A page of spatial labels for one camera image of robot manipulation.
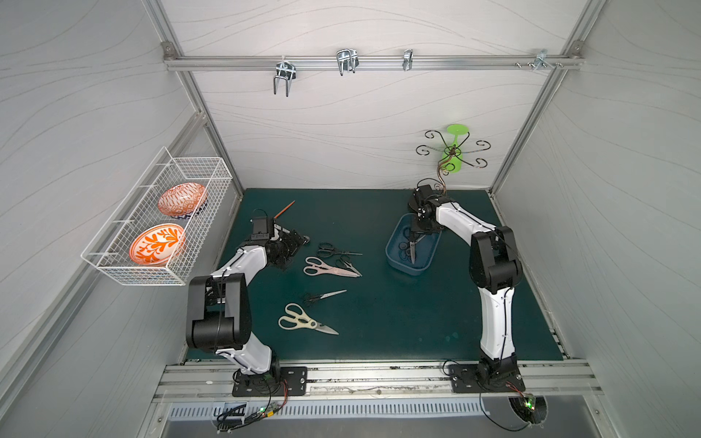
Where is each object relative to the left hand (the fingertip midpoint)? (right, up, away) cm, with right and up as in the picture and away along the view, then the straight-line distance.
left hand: (303, 246), depth 93 cm
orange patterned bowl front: (-28, +4, -29) cm, 41 cm away
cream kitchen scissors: (0, -22, -9) cm, 23 cm away
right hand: (+43, +7, +10) cm, 45 cm away
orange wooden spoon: (-12, +13, +21) cm, 28 cm away
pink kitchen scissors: (+4, -7, +3) cm, 9 cm away
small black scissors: (+14, -6, +5) cm, 17 cm away
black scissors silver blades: (+37, -2, +6) cm, 38 cm away
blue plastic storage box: (+44, -2, +6) cm, 45 cm away
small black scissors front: (+3, -17, -4) cm, 18 cm away
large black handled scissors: (+7, -3, +8) cm, 11 cm away
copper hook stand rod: (+51, +29, +3) cm, 59 cm away
